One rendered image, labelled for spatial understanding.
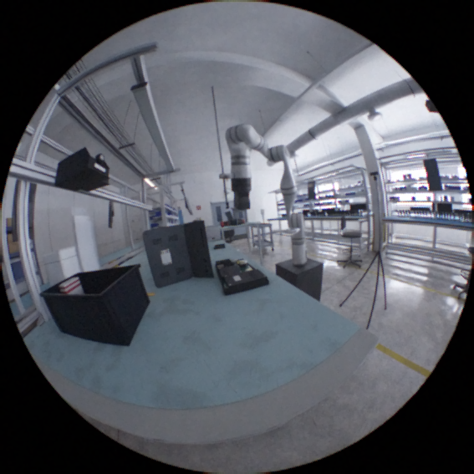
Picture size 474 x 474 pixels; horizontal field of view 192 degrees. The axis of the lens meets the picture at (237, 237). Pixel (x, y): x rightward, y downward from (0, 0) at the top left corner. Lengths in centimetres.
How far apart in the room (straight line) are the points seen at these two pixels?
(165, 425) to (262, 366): 16
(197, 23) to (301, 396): 284
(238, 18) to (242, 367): 285
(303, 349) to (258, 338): 8
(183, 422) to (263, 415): 9
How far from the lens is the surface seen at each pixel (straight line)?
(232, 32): 271
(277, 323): 29
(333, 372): 24
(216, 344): 27
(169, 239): 51
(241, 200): 50
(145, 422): 24
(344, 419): 130
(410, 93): 370
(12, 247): 374
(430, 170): 347
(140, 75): 83
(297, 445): 122
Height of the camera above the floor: 120
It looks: 8 degrees down
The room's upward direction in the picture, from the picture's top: 8 degrees counter-clockwise
